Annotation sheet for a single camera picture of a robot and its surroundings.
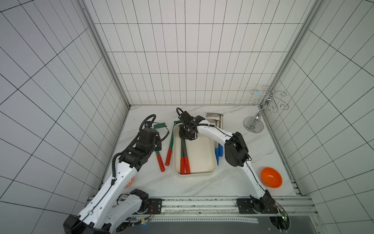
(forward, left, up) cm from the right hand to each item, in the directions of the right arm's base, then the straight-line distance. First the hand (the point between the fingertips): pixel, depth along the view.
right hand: (182, 132), depth 97 cm
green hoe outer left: (-18, +13, -3) cm, 22 cm away
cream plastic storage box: (-12, -13, -2) cm, 18 cm away
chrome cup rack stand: (+13, -51, +22) cm, 57 cm away
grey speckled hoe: (-21, -2, -2) cm, 21 cm away
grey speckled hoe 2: (-24, -5, -2) cm, 24 cm away
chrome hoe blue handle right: (+19, -28, -3) cm, 34 cm away
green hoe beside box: (-17, +8, -4) cm, 19 cm away
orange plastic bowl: (-25, -53, -3) cm, 59 cm away
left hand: (-16, +13, +14) cm, 25 cm away
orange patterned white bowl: (-33, +26, -2) cm, 42 cm away
